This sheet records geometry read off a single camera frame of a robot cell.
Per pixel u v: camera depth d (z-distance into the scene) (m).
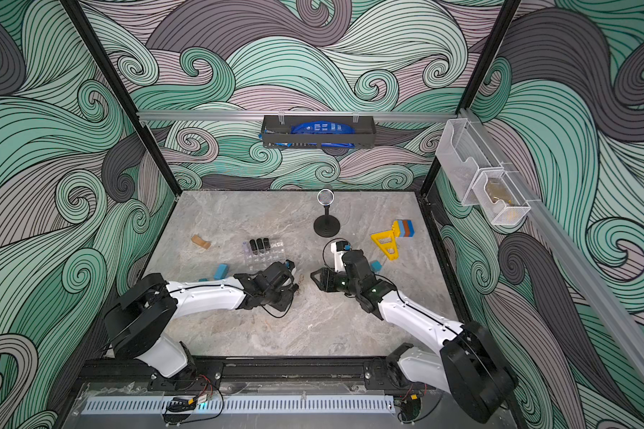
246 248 0.94
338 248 0.76
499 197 0.67
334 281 0.73
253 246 0.93
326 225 1.08
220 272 0.95
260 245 0.93
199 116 1.85
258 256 0.97
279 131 0.92
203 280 0.92
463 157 0.77
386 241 1.04
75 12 0.71
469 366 0.40
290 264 0.81
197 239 1.03
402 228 1.04
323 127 0.92
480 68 0.82
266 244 0.93
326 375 0.75
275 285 0.70
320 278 0.77
